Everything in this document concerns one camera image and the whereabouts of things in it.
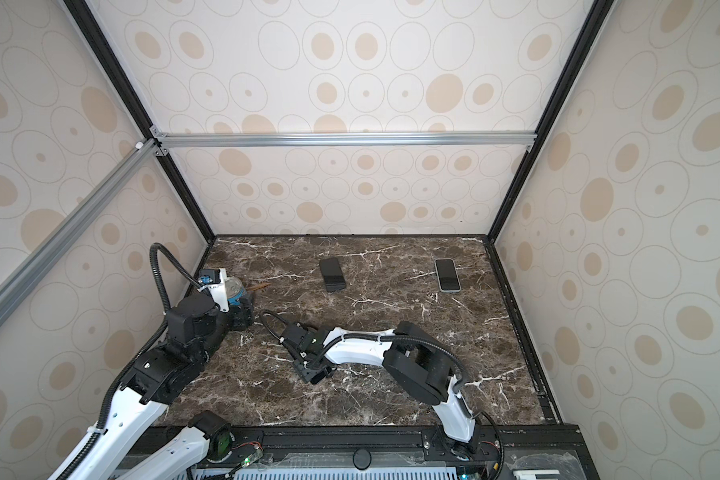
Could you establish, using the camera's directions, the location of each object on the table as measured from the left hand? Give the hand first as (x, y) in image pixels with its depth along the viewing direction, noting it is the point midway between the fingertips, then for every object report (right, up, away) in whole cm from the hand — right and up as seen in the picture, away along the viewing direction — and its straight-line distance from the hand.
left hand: (249, 291), depth 69 cm
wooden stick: (-11, -2, +36) cm, 38 cm away
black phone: (+15, +2, +40) cm, 43 cm away
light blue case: (+53, 0, +37) cm, 64 cm away
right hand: (+11, -24, +18) cm, 32 cm away
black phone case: (+15, +2, +40) cm, 43 cm away
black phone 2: (+56, +2, +37) cm, 68 cm away
